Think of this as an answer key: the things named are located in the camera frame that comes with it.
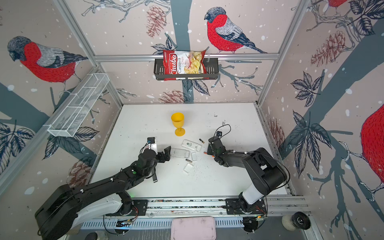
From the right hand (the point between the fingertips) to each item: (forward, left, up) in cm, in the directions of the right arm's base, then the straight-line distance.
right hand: (210, 148), depth 95 cm
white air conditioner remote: (+1, +13, +2) cm, 13 cm away
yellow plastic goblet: (+14, +22, +12) cm, 28 cm away
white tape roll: (-38, -36, +9) cm, 53 cm away
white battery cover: (-13, +13, 0) cm, 19 cm away
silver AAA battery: (-9, +13, 0) cm, 16 cm away
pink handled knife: (-21, +32, +1) cm, 38 cm away
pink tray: (-42, +8, +2) cm, 43 cm away
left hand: (-7, +27, +13) cm, 30 cm away
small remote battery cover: (-6, +10, -1) cm, 12 cm away
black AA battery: (+5, +5, 0) cm, 7 cm away
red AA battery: (-4, +3, +1) cm, 5 cm away
